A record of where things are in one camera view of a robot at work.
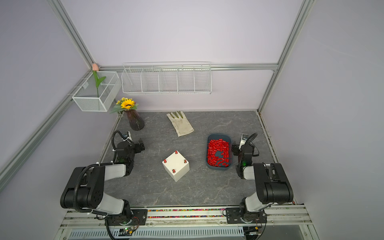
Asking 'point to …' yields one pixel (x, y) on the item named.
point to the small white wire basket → (86, 97)
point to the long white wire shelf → (167, 78)
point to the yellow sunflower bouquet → (124, 104)
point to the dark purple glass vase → (136, 123)
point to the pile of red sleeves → (216, 145)
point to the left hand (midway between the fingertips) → (134, 140)
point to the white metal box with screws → (176, 165)
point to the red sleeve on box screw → (176, 152)
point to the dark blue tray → (219, 152)
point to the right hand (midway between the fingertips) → (242, 141)
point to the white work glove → (180, 124)
